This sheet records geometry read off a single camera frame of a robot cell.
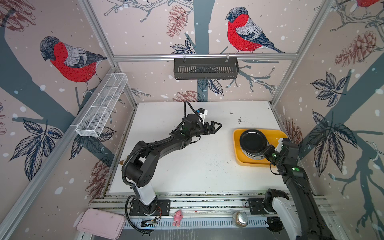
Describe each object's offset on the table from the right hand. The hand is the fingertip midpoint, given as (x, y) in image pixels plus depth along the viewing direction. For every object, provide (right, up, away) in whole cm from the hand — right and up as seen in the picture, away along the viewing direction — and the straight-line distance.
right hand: (262, 148), depth 81 cm
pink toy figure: (-46, -30, -12) cm, 56 cm away
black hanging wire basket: (-30, +51, +23) cm, 63 cm away
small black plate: (-3, +3, +5) cm, 6 cm away
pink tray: (-80, -32, -14) cm, 88 cm away
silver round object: (-18, -26, -19) cm, 37 cm away
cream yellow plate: (-3, -6, +6) cm, 9 cm away
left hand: (-24, +12, 0) cm, 27 cm away
